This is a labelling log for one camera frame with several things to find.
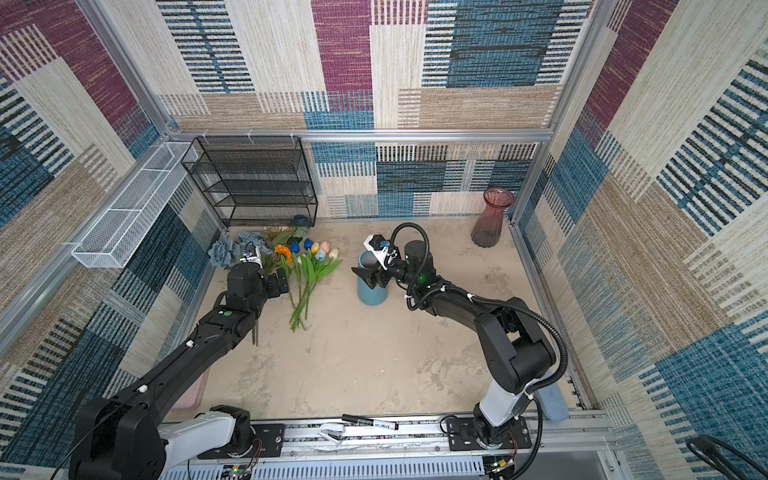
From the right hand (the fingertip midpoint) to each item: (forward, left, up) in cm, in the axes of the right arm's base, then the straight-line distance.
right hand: (363, 258), depth 85 cm
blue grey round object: (-35, -46, -15) cm, 60 cm away
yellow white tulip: (+18, +19, -16) cm, 30 cm away
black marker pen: (-37, +1, -19) cm, 41 cm away
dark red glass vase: (+21, -42, -15) cm, 49 cm away
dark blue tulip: (+17, +26, -15) cm, 34 cm away
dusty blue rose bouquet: (+10, +45, -7) cm, 47 cm away
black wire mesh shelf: (+38, +41, -2) cm, 56 cm away
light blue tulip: (+14, +17, -15) cm, 26 cm away
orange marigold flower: (+15, +29, -14) cm, 36 cm away
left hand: (-2, +27, 0) cm, 27 cm away
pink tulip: (+18, +15, -16) cm, 28 cm away
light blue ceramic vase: (-5, 0, -12) cm, 13 cm away
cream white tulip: (+15, +12, -17) cm, 26 cm away
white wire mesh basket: (-5, +58, +15) cm, 60 cm away
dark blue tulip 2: (+21, +22, -17) cm, 35 cm away
